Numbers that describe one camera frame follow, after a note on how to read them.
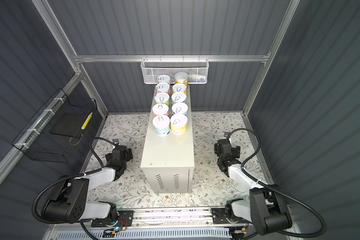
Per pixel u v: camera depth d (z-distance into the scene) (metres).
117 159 0.71
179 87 0.77
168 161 0.57
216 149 0.84
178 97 0.72
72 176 0.87
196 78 0.91
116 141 0.79
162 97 0.72
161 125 0.62
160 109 0.67
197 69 0.83
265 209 0.41
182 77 0.79
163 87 0.77
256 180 0.48
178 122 0.62
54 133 0.72
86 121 0.79
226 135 0.75
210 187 0.84
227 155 0.68
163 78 0.82
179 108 0.67
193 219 0.74
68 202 0.43
